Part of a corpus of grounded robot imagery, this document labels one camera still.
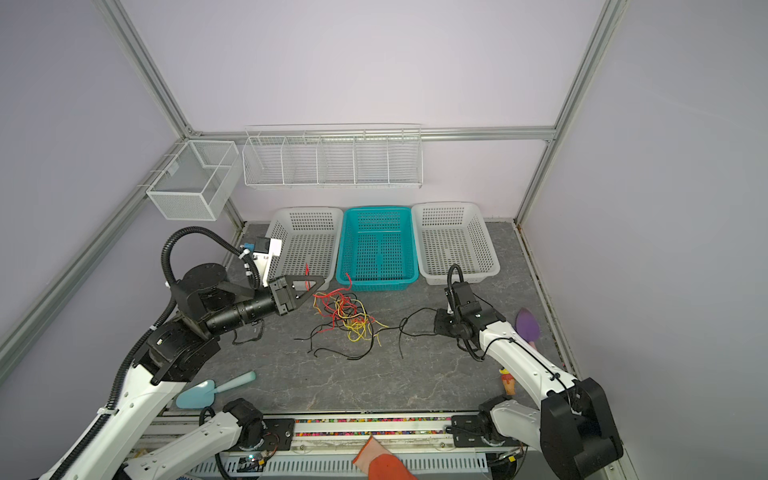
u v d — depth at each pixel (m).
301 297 0.54
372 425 0.77
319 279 0.57
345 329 0.74
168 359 0.41
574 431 0.40
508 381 0.79
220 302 0.46
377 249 1.12
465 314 0.65
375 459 0.70
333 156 1.00
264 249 0.53
